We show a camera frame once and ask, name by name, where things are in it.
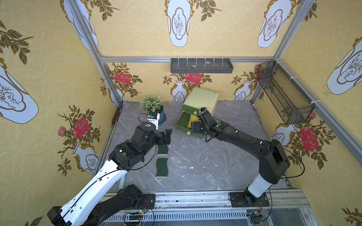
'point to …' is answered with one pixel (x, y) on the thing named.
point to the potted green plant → (153, 103)
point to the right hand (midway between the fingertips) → (196, 127)
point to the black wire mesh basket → (292, 106)
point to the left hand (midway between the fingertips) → (165, 129)
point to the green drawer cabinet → (198, 98)
